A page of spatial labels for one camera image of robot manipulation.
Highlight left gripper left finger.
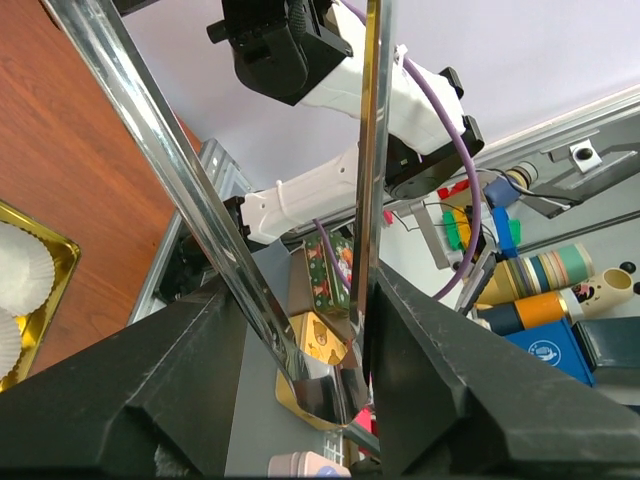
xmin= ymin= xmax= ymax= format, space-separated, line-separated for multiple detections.
xmin=1 ymin=279 xmax=247 ymax=478

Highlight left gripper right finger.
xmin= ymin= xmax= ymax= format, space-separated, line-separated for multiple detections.
xmin=368 ymin=265 xmax=639 ymax=478

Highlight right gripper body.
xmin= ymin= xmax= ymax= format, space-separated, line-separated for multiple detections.
xmin=207 ymin=0 xmax=353 ymax=106

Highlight metal tongs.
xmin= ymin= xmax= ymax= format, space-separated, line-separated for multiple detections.
xmin=46 ymin=1 xmax=393 ymax=425

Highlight blue box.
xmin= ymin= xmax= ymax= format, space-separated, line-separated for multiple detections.
xmin=505 ymin=319 xmax=596 ymax=387

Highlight bear print tin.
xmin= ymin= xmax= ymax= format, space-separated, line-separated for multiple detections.
xmin=289 ymin=312 xmax=347 ymax=365

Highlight green christmas tin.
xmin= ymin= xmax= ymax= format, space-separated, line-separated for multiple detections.
xmin=303 ymin=232 xmax=353 ymax=315

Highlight washi tape rolls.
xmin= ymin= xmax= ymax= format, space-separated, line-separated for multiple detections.
xmin=477 ymin=243 xmax=595 ymax=306

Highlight white paper cup front-right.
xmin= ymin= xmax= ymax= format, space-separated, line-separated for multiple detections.
xmin=0 ymin=309 xmax=22 ymax=378

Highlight white paper cup back-right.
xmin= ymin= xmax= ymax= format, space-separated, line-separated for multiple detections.
xmin=1 ymin=222 xmax=55 ymax=317

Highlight cream bear bottle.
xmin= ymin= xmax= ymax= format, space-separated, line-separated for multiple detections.
xmin=559 ymin=268 xmax=634 ymax=323

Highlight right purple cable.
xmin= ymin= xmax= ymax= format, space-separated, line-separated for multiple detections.
xmin=312 ymin=0 xmax=484 ymax=301

